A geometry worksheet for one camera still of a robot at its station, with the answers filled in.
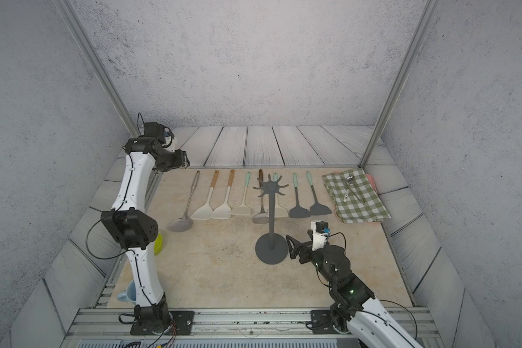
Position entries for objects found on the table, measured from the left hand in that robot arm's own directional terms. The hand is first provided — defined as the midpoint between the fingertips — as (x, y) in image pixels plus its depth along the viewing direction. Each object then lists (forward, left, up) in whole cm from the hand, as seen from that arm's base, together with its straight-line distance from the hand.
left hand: (186, 162), depth 90 cm
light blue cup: (-45, +14, -18) cm, 51 cm away
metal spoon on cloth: (+10, -76, -23) cm, 80 cm away
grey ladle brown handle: (-13, -31, -23) cm, 40 cm away
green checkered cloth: (-3, -76, -23) cm, 80 cm away
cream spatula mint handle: (-8, -22, -23) cm, 33 cm away
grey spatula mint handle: (-8, -57, -23) cm, 62 cm away
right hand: (-31, -44, -7) cm, 54 cm away
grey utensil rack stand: (-27, -34, -24) cm, 50 cm away
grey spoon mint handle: (-10, -47, -23) cm, 53 cm away
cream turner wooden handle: (-10, -13, -22) cm, 28 cm away
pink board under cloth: (+6, -87, -22) cm, 90 cm away
